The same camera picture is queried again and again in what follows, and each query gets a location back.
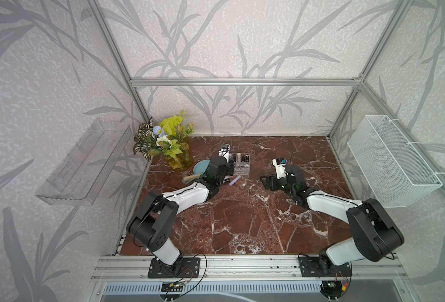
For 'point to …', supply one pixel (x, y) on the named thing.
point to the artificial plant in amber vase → (170, 137)
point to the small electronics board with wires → (173, 287)
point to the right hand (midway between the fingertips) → (265, 175)
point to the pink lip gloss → (239, 158)
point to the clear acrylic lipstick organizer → (241, 162)
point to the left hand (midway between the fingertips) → (230, 156)
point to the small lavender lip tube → (234, 180)
